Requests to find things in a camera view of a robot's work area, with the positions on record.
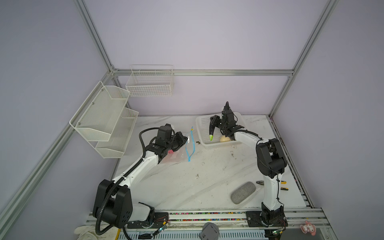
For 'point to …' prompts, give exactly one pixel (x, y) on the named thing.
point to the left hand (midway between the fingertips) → (188, 138)
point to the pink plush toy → (308, 227)
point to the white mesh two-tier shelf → (103, 120)
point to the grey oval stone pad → (244, 191)
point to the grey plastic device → (210, 231)
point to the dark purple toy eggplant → (212, 127)
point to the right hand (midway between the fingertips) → (210, 117)
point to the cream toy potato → (224, 139)
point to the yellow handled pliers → (284, 182)
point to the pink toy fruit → (170, 151)
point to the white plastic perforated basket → (203, 123)
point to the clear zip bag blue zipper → (184, 155)
